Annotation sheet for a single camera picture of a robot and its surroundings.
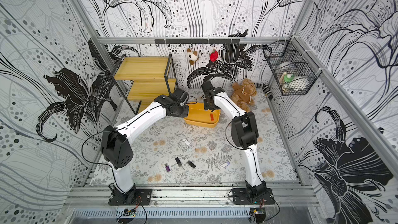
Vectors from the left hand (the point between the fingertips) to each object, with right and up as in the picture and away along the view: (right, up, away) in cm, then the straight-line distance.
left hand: (184, 114), depth 88 cm
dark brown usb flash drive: (+5, -27, -4) cm, 28 cm away
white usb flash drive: (+1, -17, +4) cm, 18 cm away
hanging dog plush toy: (+5, +35, +5) cm, 36 cm away
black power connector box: (+37, -45, -17) cm, 61 cm away
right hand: (+18, +6, +12) cm, 22 cm away
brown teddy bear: (+38, +12, +17) cm, 43 cm away
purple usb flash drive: (-8, -29, -5) cm, 30 cm away
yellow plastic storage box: (+8, -3, +17) cm, 19 cm away
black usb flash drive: (-3, -26, -4) cm, 27 cm away
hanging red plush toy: (+18, +36, +7) cm, 41 cm away
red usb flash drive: (+17, -3, +15) cm, 23 cm away
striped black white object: (+61, +17, +31) cm, 70 cm away
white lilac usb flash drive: (+25, -27, -4) cm, 37 cm away
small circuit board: (-23, -46, -16) cm, 53 cm away
